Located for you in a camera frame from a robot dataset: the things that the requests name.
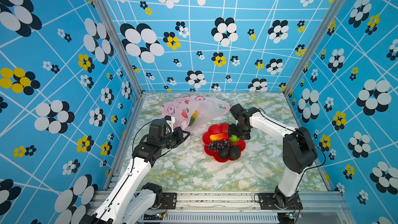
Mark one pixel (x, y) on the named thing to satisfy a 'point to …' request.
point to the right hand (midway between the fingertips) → (235, 136)
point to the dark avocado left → (224, 153)
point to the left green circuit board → (157, 216)
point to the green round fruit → (234, 139)
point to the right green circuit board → (290, 214)
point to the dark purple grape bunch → (215, 145)
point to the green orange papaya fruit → (193, 117)
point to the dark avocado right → (235, 152)
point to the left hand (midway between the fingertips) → (192, 132)
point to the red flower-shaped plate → (221, 128)
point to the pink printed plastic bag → (192, 112)
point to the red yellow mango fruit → (219, 137)
